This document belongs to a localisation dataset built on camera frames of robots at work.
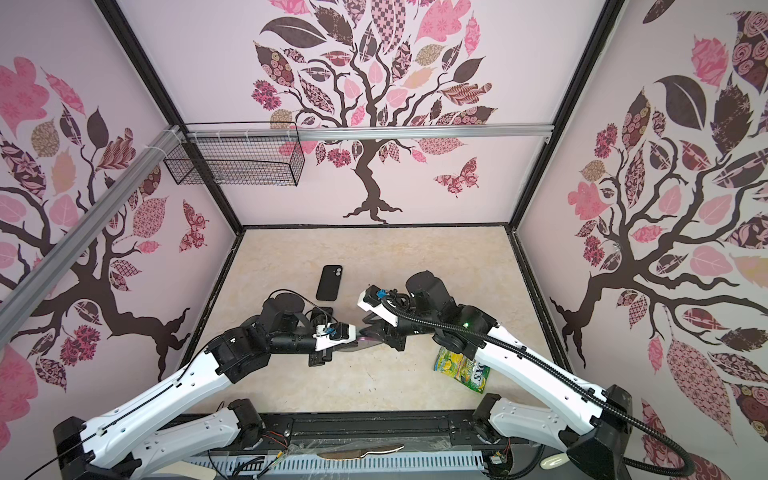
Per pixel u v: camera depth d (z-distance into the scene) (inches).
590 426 15.2
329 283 40.9
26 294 19.9
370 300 21.3
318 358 23.1
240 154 37.3
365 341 25.0
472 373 32.0
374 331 24.6
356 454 27.8
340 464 27.5
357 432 29.7
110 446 15.5
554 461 27.4
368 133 36.1
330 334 21.6
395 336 22.9
